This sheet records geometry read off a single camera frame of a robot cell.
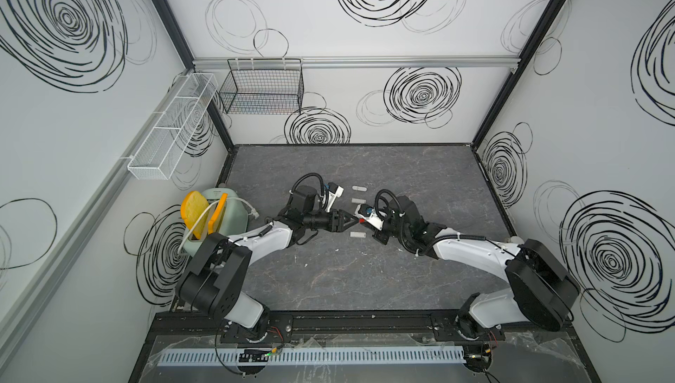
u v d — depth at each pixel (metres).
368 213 0.72
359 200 1.01
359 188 1.05
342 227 0.75
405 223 0.65
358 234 0.92
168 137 0.75
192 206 0.74
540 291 0.43
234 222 0.80
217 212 0.72
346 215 0.78
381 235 0.75
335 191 0.79
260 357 0.72
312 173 0.71
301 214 0.69
